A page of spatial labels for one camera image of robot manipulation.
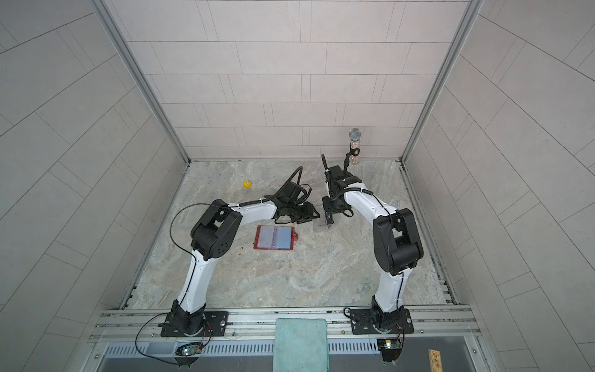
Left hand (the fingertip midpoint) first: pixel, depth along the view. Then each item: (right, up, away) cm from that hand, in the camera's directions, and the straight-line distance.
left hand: (323, 214), depth 95 cm
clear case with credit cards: (-1, -4, -2) cm, 5 cm away
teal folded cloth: (-8, -34, -28) cm, 45 cm away
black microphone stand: (+13, +26, +1) cm, 29 cm away
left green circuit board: (-40, -33, -30) cm, 60 cm away
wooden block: (+30, -36, -30) cm, 56 cm away
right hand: (+3, +3, -2) cm, 4 cm away
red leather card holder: (-19, -8, -6) cm, 22 cm away
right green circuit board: (+18, -36, -27) cm, 48 cm away
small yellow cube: (-34, +12, +11) cm, 38 cm away
